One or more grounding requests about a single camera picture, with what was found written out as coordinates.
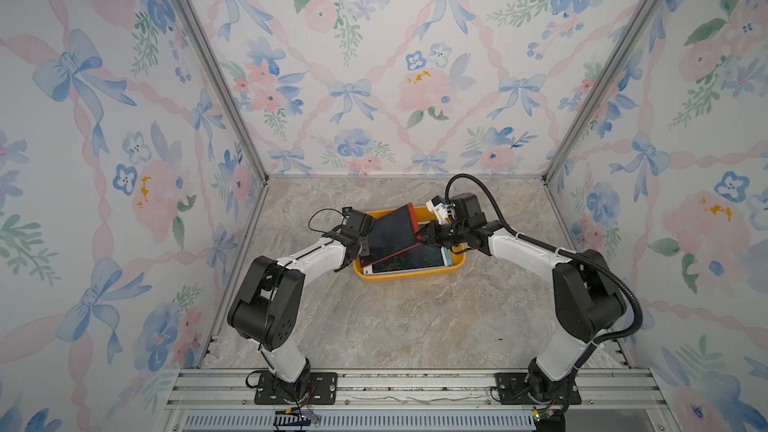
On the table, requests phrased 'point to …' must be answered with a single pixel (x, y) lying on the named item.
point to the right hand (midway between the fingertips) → (408, 228)
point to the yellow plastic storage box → (424, 214)
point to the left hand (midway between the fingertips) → (358, 241)
